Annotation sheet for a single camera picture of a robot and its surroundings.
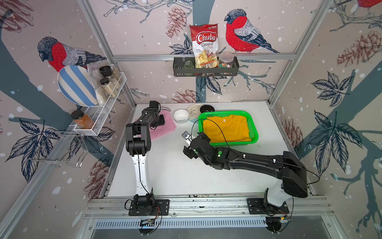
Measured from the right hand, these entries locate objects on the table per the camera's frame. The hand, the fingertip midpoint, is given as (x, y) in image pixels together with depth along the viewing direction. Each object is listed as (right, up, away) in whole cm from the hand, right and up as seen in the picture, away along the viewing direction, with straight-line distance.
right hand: (191, 139), depth 79 cm
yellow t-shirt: (+30, +3, +22) cm, 37 cm away
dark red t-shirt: (+10, +5, +24) cm, 26 cm away
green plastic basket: (+39, +3, +15) cm, 42 cm away
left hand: (-22, +9, +30) cm, 38 cm away
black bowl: (+11, +19, +33) cm, 39 cm away
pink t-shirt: (-17, +6, +27) cm, 32 cm away
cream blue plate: (+1, +17, +37) cm, 41 cm away
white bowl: (-9, +13, +31) cm, 34 cm away
